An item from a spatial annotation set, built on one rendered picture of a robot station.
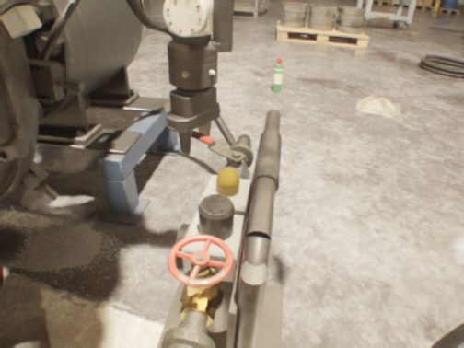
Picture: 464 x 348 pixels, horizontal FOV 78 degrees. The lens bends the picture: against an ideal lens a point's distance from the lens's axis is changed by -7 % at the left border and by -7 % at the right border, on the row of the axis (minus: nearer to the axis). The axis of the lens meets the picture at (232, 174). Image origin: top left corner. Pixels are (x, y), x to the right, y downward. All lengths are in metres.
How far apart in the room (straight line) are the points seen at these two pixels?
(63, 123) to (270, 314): 0.91
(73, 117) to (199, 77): 0.69
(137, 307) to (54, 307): 0.23
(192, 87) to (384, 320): 0.79
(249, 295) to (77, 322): 0.71
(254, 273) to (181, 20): 0.37
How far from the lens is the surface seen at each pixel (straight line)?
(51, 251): 1.14
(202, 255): 0.35
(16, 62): 0.70
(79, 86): 0.69
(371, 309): 0.99
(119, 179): 1.07
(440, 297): 1.13
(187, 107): 0.56
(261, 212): 0.31
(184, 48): 0.53
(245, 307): 0.30
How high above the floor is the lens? 0.77
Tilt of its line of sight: 35 degrees down
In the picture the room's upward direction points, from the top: 3 degrees clockwise
